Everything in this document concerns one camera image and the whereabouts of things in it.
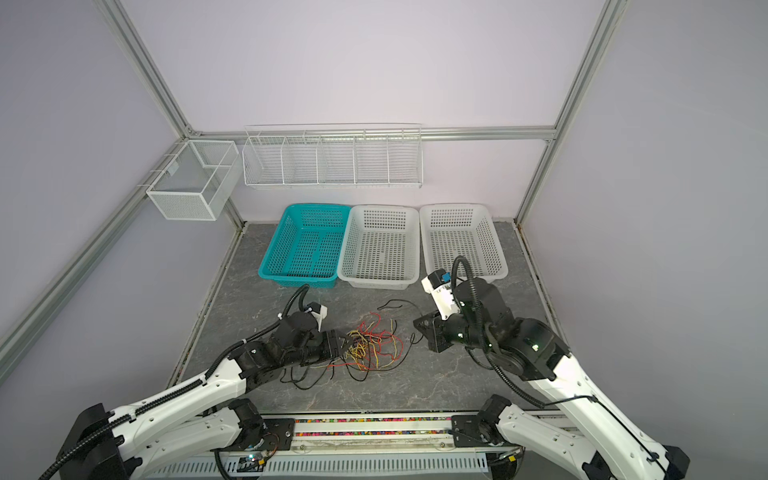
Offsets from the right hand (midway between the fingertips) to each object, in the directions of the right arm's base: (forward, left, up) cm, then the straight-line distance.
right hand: (417, 323), depth 63 cm
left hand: (+1, +18, -17) cm, 25 cm away
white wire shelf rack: (+59, +26, +3) cm, 65 cm away
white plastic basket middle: (+44, +11, -27) cm, 53 cm away
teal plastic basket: (+44, +39, -26) cm, 64 cm away
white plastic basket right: (+53, -16, -27) cm, 62 cm away
